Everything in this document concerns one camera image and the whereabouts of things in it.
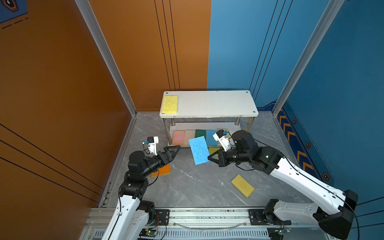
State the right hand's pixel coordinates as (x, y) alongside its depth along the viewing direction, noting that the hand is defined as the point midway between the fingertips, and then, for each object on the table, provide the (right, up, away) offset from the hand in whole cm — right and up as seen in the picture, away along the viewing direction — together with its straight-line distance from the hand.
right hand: (207, 158), depth 66 cm
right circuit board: (+36, -35, +4) cm, 50 cm away
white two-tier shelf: (+2, +22, +9) cm, 24 cm away
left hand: (-13, +4, +3) cm, 14 cm away
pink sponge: (-16, +7, +29) cm, 34 cm away
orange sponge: (-24, -13, +25) cm, 37 cm away
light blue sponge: (-4, +3, +1) cm, 5 cm away
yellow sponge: (+21, -19, +17) cm, 33 cm away
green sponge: (-3, +10, +29) cm, 30 cm away
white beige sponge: (-10, +9, +30) cm, 32 cm away
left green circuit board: (-28, -37, +5) cm, 46 cm away
